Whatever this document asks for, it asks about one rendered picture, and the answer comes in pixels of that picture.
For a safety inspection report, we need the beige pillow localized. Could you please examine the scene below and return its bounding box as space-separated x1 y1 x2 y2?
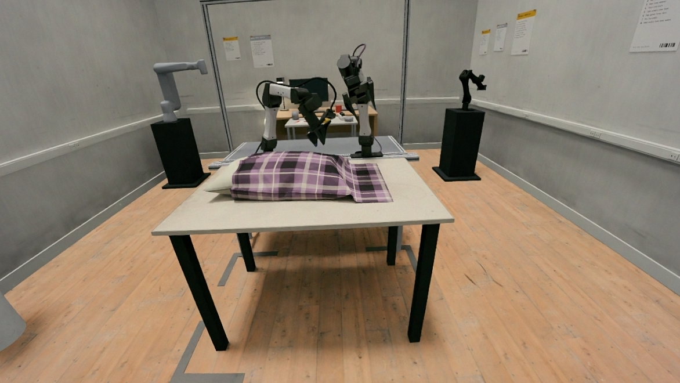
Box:
203 157 247 194

